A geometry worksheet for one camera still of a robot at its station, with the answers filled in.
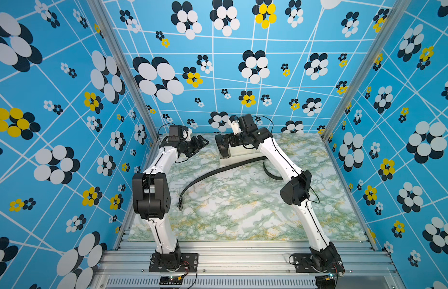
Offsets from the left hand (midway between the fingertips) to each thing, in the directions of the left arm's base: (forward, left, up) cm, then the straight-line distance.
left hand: (205, 143), depth 93 cm
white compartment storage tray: (+6, -18, -14) cm, 24 cm away
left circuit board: (-57, +13, -20) cm, 62 cm away
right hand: (+2, -13, +2) cm, 13 cm away
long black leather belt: (-7, -9, +6) cm, 13 cm away
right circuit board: (-57, -51, -19) cm, 79 cm away
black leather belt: (-27, +12, -14) cm, 32 cm away
